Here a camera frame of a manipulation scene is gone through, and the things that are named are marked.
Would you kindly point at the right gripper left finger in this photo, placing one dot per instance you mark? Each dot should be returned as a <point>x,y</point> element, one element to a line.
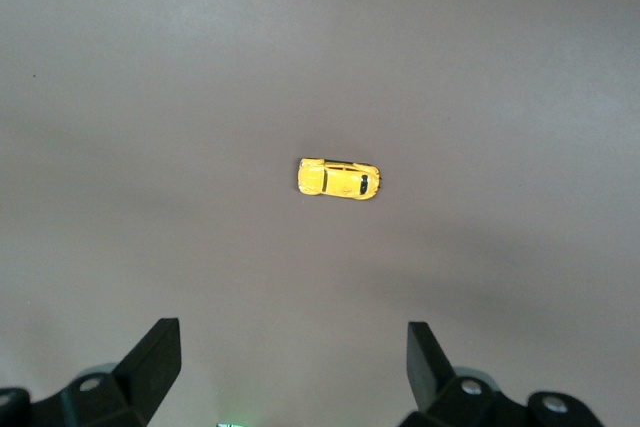
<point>145,367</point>

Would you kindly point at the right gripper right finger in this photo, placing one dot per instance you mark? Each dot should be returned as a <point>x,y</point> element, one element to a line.
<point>430,377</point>

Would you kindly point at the yellow beetle toy car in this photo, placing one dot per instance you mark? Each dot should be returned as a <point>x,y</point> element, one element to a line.
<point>340,182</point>

